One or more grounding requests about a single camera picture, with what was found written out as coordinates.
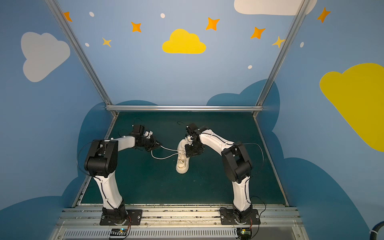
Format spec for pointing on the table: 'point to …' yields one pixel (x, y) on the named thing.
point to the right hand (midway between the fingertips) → (190, 154)
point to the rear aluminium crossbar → (184, 108)
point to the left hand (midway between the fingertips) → (161, 143)
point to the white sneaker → (182, 164)
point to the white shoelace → (166, 148)
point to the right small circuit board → (245, 233)
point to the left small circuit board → (118, 232)
